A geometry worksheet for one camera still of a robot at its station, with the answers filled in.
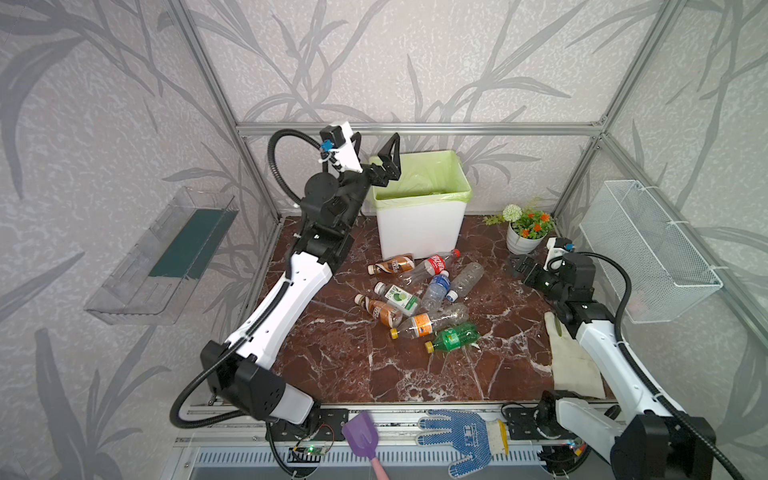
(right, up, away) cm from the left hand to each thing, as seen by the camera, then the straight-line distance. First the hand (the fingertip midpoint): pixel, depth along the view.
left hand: (385, 126), depth 58 cm
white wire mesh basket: (+58, -29, +5) cm, 65 cm away
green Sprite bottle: (+18, -50, +25) cm, 58 cm away
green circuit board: (-18, -73, +13) cm, 76 cm away
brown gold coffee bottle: (0, -31, +41) cm, 52 cm away
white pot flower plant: (+45, -18, +41) cm, 64 cm away
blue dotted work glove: (+20, -69, +14) cm, 73 cm away
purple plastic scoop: (-7, -69, +14) cm, 71 cm away
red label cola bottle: (+13, -31, +41) cm, 53 cm away
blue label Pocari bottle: (+14, -39, +40) cm, 58 cm away
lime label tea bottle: (+2, -41, +36) cm, 54 cm away
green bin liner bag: (+11, 0, +46) cm, 47 cm away
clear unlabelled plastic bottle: (+25, -35, +38) cm, 57 cm away
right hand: (+36, -26, +25) cm, 51 cm away
